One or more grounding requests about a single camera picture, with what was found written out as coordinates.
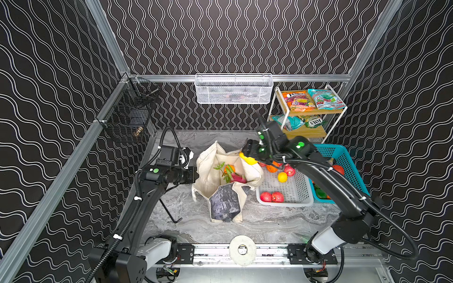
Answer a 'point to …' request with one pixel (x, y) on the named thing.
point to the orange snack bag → (298, 101)
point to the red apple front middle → (277, 197)
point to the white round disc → (239, 259)
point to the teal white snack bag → (289, 123)
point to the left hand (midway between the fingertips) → (202, 175)
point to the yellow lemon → (282, 177)
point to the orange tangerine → (271, 168)
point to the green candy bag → (314, 121)
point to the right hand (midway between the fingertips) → (248, 152)
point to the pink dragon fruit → (235, 177)
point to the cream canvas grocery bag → (225, 179)
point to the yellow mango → (249, 160)
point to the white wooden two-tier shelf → (332, 116)
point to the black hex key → (168, 213)
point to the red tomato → (339, 169)
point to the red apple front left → (266, 196)
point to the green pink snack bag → (325, 99)
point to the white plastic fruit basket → (297, 190)
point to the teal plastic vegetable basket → (341, 157)
